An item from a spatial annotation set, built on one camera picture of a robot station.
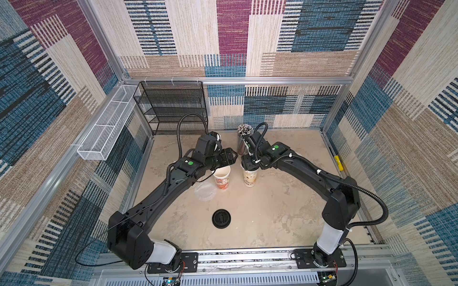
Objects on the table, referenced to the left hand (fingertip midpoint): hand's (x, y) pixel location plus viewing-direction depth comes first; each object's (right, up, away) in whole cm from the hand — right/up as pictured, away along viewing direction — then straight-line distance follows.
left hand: (234, 156), depth 77 cm
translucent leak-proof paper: (-15, -19, +17) cm, 30 cm away
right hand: (+9, -5, +10) cm, 15 cm away
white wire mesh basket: (-52, +6, -7) cm, 53 cm away
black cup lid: (-6, -29, +5) cm, 30 cm away
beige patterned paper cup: (+8, -11, +10) cm, 16 cm away
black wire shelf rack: (-36, +28, +31) cm, 55 cm away
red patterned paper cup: (-5, -9, +4) cm, 11 cm away
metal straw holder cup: (+5, +13, +19) cm, 23 cm away
